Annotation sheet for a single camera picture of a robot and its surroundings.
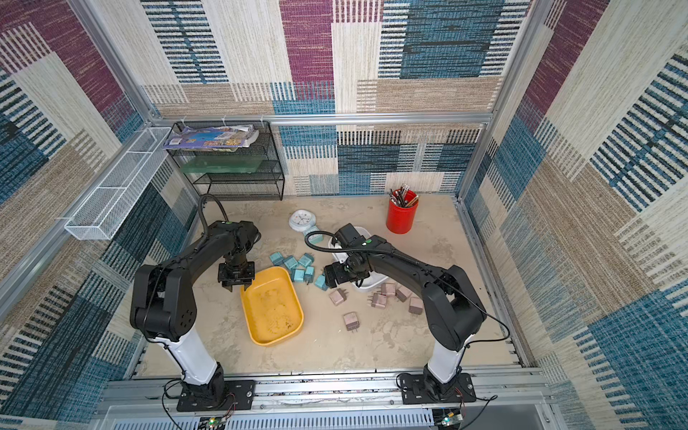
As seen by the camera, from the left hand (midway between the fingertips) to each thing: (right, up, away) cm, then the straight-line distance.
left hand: (242, 287), depth 88 cm
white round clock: (+16, +22, +21) cm, 34 cm away
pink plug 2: (+35, -10, -3) cm, 37 cm away
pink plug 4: (+52, -2, +2) cm, 52 cm away
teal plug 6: (+25, +1, +5) cm, 25 cm away
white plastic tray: (+32, +11, -7) cm, 35 cm away
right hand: (+33, +2, 0) cm, 33 cm away
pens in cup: (+55, +31, +13) cm, 64 cm away
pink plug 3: (+48, -1, +4) cm, 48 cm away
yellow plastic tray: (+9, -7, +2) cm, 12 cm away
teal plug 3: (+19, +8, +12) cm, 24 cm away
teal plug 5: (+21, +3, +6) cm, 22 cm away
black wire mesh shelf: (-13, +47, +21) cm, 53 cm away
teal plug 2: (+13, +7, +11) cm, 18 cm away
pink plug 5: (+56, -6, 0) cm, 56 cm away
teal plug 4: (+17, +3, +6) cm, 19 cm away
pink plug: (+31, -3, +2) cm, 31 cm away
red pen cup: (+54, +25, +14) cm, 61 cm away
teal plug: (+8, +8, +12) cm, 16 cm away
